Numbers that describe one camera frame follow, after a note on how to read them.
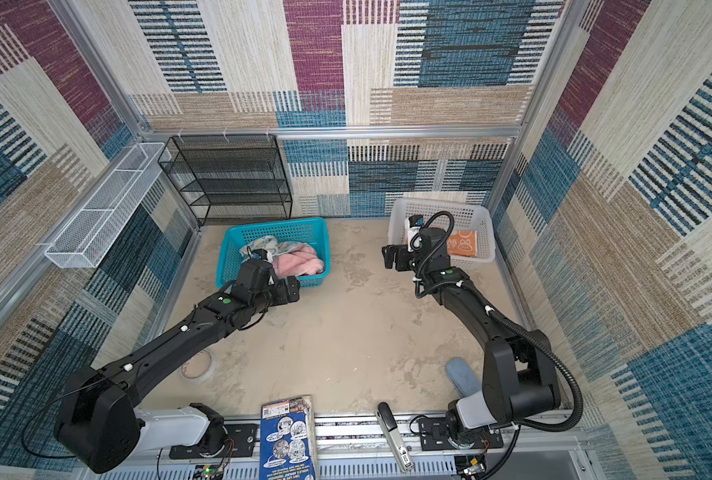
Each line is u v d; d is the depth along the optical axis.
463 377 0.81
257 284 0.64
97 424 0.41
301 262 0.99
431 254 0.65
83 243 0.70
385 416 0.73
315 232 1.11
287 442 0.71
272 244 0.99
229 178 1.08
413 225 0.76
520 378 0.43
